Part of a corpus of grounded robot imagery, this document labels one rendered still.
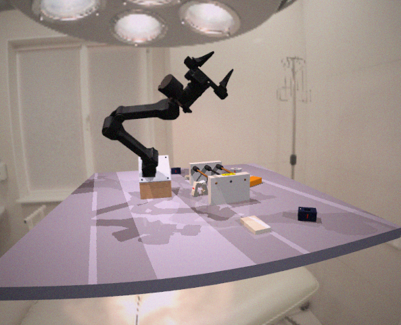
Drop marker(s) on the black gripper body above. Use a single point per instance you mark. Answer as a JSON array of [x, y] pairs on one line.
[[219, 90]]

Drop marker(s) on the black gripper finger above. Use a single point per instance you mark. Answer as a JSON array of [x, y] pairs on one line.
[[202, 60], [224, 82]]

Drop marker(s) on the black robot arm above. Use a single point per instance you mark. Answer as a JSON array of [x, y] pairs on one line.
[[165, 109]]

